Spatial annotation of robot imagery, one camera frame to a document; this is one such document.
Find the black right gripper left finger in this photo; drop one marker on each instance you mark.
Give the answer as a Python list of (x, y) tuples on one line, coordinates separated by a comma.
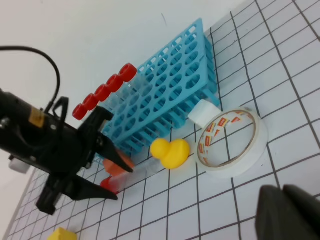
[(276, 218)]

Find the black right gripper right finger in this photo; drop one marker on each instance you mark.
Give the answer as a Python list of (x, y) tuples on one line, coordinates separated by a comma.
[(307, 205)]

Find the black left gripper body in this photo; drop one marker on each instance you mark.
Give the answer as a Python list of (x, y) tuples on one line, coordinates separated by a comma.
[(52, 146)]

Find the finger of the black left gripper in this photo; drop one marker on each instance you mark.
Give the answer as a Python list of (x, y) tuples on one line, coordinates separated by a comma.
[(107, 150), (79, 189)]

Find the red capped test tube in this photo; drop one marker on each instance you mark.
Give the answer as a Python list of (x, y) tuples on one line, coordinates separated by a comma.
[(125, 180)]

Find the blue test tube rack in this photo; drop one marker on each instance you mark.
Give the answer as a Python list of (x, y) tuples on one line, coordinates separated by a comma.
[(179, 75)]

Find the yellow foam cube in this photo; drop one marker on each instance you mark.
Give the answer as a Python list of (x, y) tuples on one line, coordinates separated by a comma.
[(62, 234)]

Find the white tape roll right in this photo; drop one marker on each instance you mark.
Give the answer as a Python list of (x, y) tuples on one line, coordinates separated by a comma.
[(247, 158)]

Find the yellow rubber duck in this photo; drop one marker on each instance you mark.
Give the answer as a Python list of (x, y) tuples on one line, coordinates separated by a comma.
[(172, 154)]

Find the white foam cube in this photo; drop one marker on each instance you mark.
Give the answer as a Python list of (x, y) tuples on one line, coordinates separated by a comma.
[(203, 113)]

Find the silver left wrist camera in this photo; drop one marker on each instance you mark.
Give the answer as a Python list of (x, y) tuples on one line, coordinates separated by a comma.
[(19, 166)]

